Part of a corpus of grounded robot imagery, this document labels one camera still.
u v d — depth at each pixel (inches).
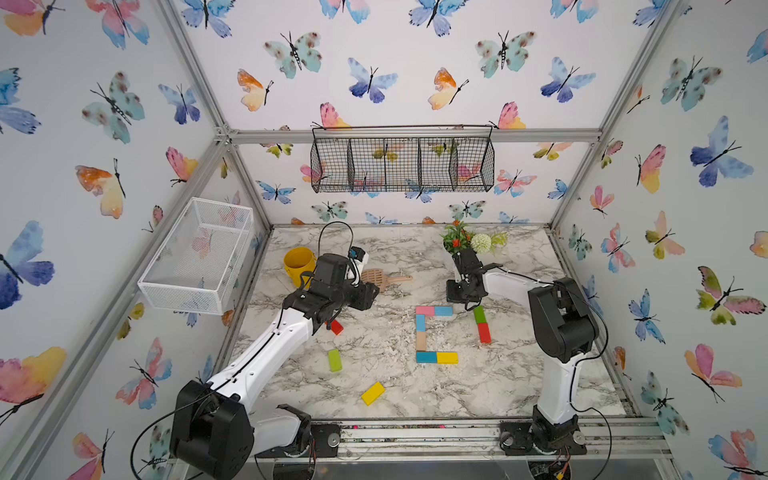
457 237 37.8
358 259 27.9
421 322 36.8
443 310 37.8
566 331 20.6
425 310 38.6
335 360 34.8
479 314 37.8
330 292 24.1
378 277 41.0
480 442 29.5
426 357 34.6
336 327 36.8
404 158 38.7
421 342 35.5
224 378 16.6
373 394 31.9
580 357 21.5
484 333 36.0
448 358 34.2
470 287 29.8
